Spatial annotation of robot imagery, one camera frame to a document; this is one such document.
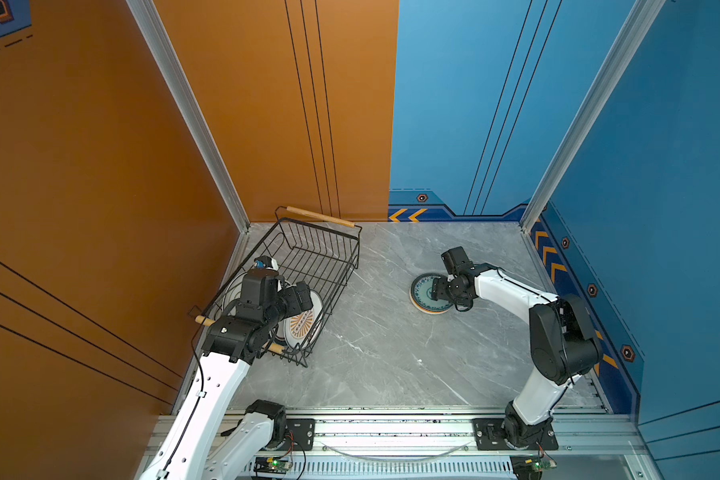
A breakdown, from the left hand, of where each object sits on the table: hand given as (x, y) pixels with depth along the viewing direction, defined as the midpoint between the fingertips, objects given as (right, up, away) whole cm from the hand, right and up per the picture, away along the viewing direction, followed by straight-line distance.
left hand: (294, 289), depth 74 cm
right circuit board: (+57, -41, -4) cm, 70 cm away
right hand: (+42, -5, +21) cm, 47 cm away
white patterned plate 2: (0, -7, -11) cm, 13 cm away
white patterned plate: (-2, -13, +11) cm, 17 cm away
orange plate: (+39, -10, +19) cm, 45 cm away
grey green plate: (+36, -3, +24) cm, 43 cm away
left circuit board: (-5, -42, -3) cm, 42 cm away
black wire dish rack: (-5, +11, +36) cm, 38 cm away
